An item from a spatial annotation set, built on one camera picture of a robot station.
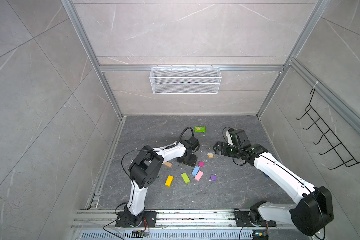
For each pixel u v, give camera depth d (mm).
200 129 1105
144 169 512
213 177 871
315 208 392
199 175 878
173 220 747
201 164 927
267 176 519
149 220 732
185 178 867
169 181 838
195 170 896
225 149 730
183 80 998
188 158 799
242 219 728
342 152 619
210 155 947
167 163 923
